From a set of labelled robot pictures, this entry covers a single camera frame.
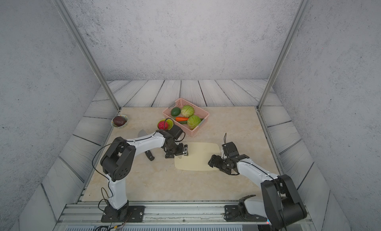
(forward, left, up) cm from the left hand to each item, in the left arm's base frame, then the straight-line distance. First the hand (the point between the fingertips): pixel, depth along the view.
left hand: (185, 156), depth 92 cm
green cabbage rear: (+33, -1, +6) cm, 33 cm away
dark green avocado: (+36, +8, +2) cm, 37 cm away
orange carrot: (+29, +4, +1) cm, 30 cm away
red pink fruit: (+21, +15, +4) cm, 27 cm away
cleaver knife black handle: (+20, +31, -3) cm, 37 cm away
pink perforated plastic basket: (+34, -9, +4) cm, 36 cm away
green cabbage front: (+22, -5, +6) cm, 24 cm away
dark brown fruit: (+26, +46, +4) cm, 53 cm away
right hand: (-6, -17, +1) cm, 18 cm away
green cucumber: (+26, +2, +1) cm, 26 cm away
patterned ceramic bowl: (+23, +45, +2) cm, 50 cm away
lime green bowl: (+25, +11, +3) cm, 27 cm away
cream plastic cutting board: (+4, -9, -5) cm, 11 cm away
